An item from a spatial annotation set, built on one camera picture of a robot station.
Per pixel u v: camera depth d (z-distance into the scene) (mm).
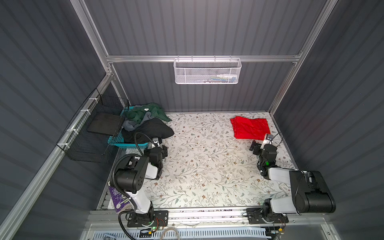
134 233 706
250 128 1059
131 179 475
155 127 943
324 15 723
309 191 440
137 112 1007
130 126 931
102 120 763
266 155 708
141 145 946
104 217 768
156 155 741
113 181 464
